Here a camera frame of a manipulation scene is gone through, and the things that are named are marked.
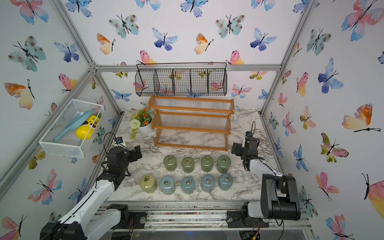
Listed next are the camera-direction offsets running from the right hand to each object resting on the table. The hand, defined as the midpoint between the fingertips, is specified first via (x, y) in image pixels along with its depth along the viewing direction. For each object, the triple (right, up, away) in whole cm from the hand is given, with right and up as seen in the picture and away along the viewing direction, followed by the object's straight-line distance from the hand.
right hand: (243, 144), depth 92 cm
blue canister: (-44, -19, -15) cm, 50 cm away
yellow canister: (-53, -18, -15) cm, 58 cm away
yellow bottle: (-80, +9, -22) cm, 83 cm away
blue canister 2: (-33, -19, -15) cm, 41 cm away
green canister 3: (-23, -10, -6) cm, 25 cm away
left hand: (-64, 0, -8) cm, 65 cm away
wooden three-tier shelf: (-33, +14, +23) cm, 42 cm away
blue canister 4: (-13, -18, -13) cm, 26 cm away
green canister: (-44, -10, -5) cm, 45 cm away
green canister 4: (-13, -9, -8) cm, 18 cm away
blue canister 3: (-23, -18, -15) cm, 32 cm away
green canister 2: (-33, -10, -8) cm, 36 cm away
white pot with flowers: (-65, +14, +6) cm, 66 cm away
